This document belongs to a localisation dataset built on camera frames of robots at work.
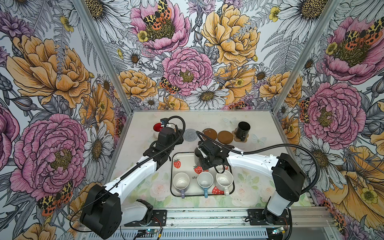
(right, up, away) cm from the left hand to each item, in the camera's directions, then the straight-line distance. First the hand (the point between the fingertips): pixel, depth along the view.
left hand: (177, 135), depth 84 cm
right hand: (+15, -18, 0) cm, 24 cm away
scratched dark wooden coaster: (+20, +1, +24) cm, 32 cm away
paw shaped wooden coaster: (+37, 0, +24) cm, 45 cm away
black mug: (+41, +2, +15) cm, 44 cm away
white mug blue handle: (+15, -25, 0) cm, 29 cm away
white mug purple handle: (+2, -26, +1) cm, 26 cm away
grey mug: (+11, -11, -1) cm, 16 cm away
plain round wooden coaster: (+31, -3, +22) cm, 38 cm away
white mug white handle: (+27, -25, +1) cm, 37 cm away
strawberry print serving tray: (+3, -17, +10) cm, 20 cm away
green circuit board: (-10, -44, -13) cm, 47 cm away
